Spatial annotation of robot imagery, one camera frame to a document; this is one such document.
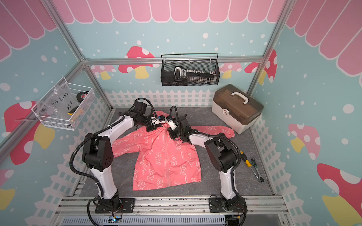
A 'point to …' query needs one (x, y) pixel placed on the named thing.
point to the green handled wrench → (261, 179)
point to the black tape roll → (80, 96)
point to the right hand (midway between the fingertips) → (168, 129)
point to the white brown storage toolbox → (234, 108)
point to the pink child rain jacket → (162, 160)
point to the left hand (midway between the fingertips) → (159, 125)
